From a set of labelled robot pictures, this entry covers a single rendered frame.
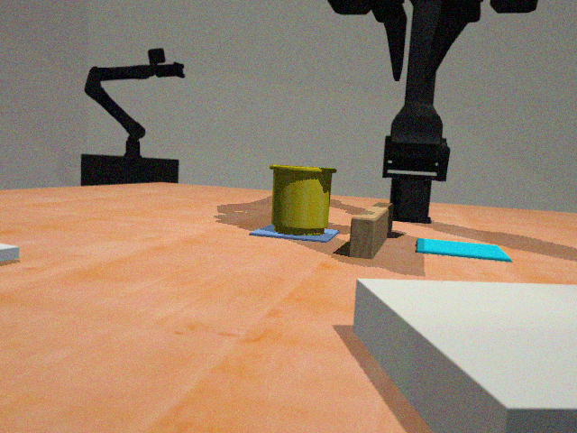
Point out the brown rectangular block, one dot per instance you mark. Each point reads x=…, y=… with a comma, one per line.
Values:
x=370, y=229

